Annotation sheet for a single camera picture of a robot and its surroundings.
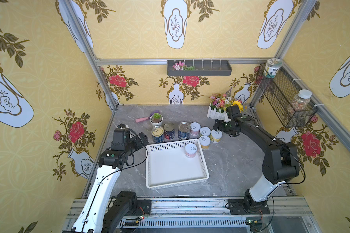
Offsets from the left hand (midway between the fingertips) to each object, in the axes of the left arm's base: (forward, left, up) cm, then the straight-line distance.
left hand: (134, 140), depth 77 cm
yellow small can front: (+6, -41, -14) cm, 44 cm away
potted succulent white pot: (+23, -9, -12) cm, 28 cm away
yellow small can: (+10, -49, -14) cm, 52 cm away
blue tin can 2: (+13, -28, -11) cm, 32 cm away
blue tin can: (+10, -11, -10) cm, 18 cm away
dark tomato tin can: (+13, -18, -11) cm, 25 cm away
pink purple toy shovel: (+30, +2, -19) cm, 36 cm away
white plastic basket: (-6, -16, -21) cm, 27 cm away
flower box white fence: (+29, -53, -3) cm, 60 cm away
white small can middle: (+14, -42, -14) cm, 46 cm away
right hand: (+13, -53, -8) cm, 55 cm away
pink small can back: (+17, -36, -15) cm, 42 cm away
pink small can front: (+1, -31, -14) cm, 34 cm away
